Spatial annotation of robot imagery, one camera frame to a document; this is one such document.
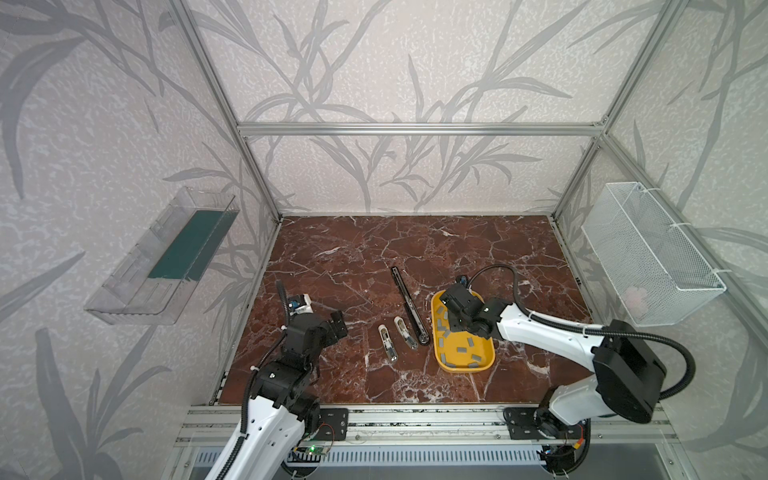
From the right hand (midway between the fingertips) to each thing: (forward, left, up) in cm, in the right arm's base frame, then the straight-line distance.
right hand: (457, 306), depth 88 cm
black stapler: (+2, +14, -5) cm, 15 cm away
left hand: (-4, +35, +7) cm, 36 cm away
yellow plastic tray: (-11, 0, -5) cm, 13 cm away
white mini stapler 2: (-9, +14, -5) cm, 17 cm away
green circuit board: (-35, +38, -5) cm, 51 cm away
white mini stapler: (-9, +21, -5) cm, 23 cm away
